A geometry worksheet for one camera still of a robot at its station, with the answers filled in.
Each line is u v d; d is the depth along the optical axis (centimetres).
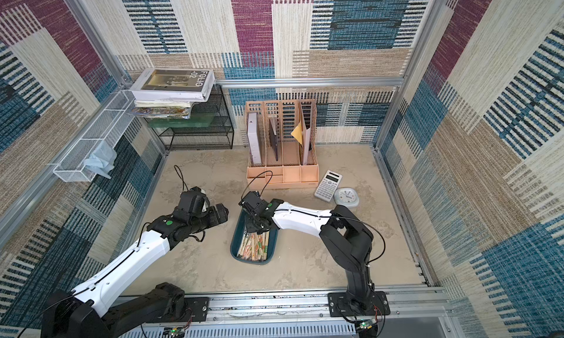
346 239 48
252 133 98
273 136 102
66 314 41
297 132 89
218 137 119
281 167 99
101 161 67
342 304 73
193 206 63
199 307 74
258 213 67
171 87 83
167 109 81
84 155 73
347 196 99
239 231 88
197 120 99
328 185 104
